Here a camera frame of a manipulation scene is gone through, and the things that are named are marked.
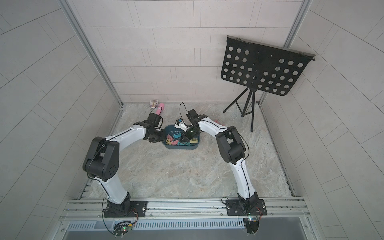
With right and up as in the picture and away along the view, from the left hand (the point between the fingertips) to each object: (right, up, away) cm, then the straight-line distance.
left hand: (168, 136), depth 95 cm
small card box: (-15, +22, +18) cm, 32 cm away
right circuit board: (+45, -37, -28) cm, 64 cm away
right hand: (+10, -2, -1) cm, 10 cm away
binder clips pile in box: (+3, -2, -1) cm, 4 cm away
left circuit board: (-14, -37, -30) cm, 50 cm away
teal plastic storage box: (+1, +5, -1) cm, 5 cm away
